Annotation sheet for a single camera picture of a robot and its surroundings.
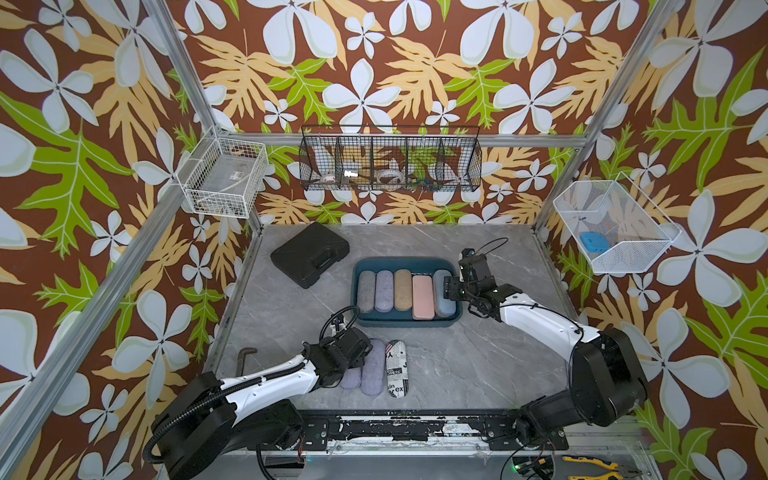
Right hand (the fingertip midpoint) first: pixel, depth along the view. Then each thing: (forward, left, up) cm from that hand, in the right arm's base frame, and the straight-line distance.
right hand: (452, 282), depth 91 cm
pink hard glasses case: (-4, +9, -8) cm, 13 cm away
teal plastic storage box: (-8, +18, -9) cm, 22 cm away
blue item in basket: (+2, -37, +15) cm, 40 cm away
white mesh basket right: (+6, -44, +17) cm, 48 cm away
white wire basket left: (+21, +69, +25) cm, 76 cm away
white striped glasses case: (-24, +18, -8) cm, 31 cm away
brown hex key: (-20, +63, -10) cm, 67 cm away
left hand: (-17, +29, -9) cm, 35 cm away
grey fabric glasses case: (+2, +27, -8) cm, 28 cm away
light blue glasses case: (-6, +3, -5) cm, 8 cm away
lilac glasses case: (-27, +30, -7) cm, 41 cm away
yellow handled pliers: (-48, -33, -9) cm, 58 cm away
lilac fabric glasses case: (+1, +21, -6) cm, 22 cm away
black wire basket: (+34, +6, +21) cm, 41 cm away
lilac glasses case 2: (-24, +24, -8) cm, 35 cm away
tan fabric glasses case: (+2, +15, -8) cm, 17 cm away
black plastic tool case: (+15, +50, -5) cm, 52 cm away
